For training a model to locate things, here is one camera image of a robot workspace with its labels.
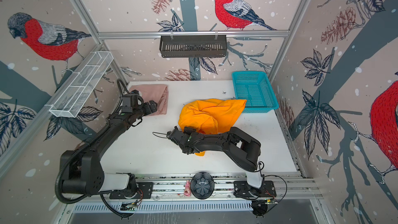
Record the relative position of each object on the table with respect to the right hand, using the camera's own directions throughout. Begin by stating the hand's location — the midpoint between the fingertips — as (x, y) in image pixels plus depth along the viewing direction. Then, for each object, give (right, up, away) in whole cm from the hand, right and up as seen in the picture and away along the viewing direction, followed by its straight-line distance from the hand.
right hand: (188, 133), depth 90 cm
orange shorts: (+13, +11, -4) cm, 18 cm away
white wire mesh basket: (-53, +21, -18) cm, 60 cm away
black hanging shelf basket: (+4, +57, +14) cm, 59 cm away
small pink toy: (+1, -22, -19) cm, 29 cm away
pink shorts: (-24, +24, +19) cm, 39 cm away
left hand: (-22, +17, -3) cm, 28 cm away
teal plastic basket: (+50, +29, +28) cm, 64 cm away
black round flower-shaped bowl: (+9, -21, -16) cm, 28 cm away
